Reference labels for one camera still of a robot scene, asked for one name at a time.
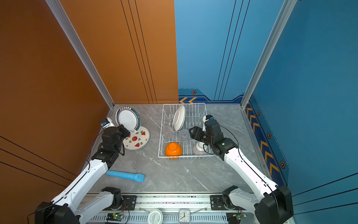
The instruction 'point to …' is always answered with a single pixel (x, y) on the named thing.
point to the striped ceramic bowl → (198, 149)
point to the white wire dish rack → (175, 140)
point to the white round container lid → (154, 216)
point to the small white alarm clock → (184, 215)
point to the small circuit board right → (235, 218)
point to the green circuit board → (114, 217)
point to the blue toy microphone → (139, 178)
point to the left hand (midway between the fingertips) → (123, 123)
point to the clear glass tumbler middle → (184, 135)
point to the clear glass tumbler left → (167, 132)
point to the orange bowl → (173, 150)
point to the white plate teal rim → (128, 117)
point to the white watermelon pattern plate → (137, 140)
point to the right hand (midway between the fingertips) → (191, 131)
